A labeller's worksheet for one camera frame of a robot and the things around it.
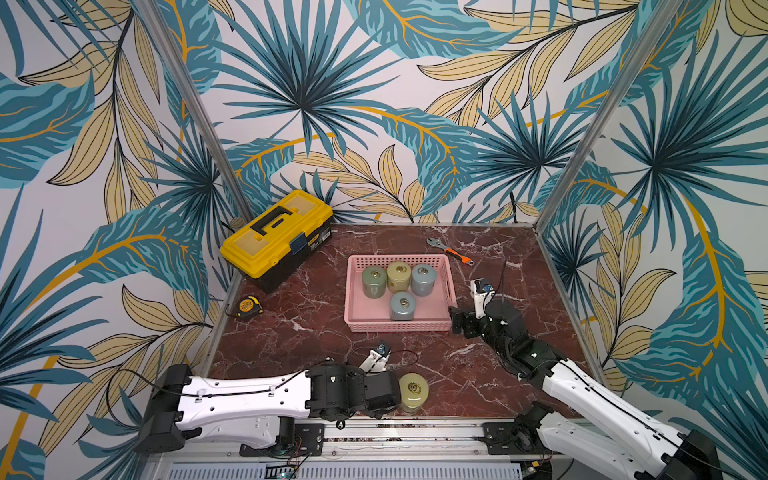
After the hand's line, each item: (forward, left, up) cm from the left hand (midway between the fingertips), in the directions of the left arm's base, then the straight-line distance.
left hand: (368, 391), depth 71 cm
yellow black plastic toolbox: (+37, +34, +7) cm, 51 cm away
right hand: (+21, -25, +6) cm, 33 cm away
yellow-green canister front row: (+1, -11, -2) cm, 11 cm away
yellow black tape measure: (+26, +38, -7) cm, 47 cm away
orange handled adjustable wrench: (+49, -32, -10) cm, 59 cm away
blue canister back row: (+34, -15, -2) cm, 38 cm away
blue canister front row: (+24, -9, -2) cm, 26 cm away
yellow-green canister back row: (+35, -8, -2) cm, 36 cm away
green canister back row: (+33, 0, -2) cm, 33 cm away
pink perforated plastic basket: (+26, +2, -11) cm, 28 cm away
